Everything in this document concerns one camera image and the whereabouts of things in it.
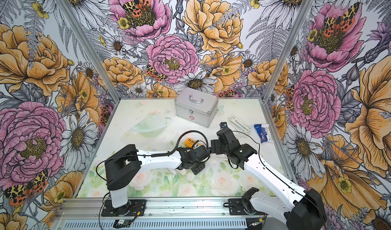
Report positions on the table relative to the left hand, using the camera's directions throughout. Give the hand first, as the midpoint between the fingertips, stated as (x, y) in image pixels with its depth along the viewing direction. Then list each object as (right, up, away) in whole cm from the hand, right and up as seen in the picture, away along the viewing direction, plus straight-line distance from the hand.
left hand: (196, 166), depth 87 cm
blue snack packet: (+42, +18, +12) cm, 47 cm away
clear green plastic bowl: (-32, +21, +23) cm, 44 cm away
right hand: (+13, +13, -6) cm, 19 cm away
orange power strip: (-4, +12, +7) cm, 14 cm away
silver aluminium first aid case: (0, +34, +10) cm, 35 cm away
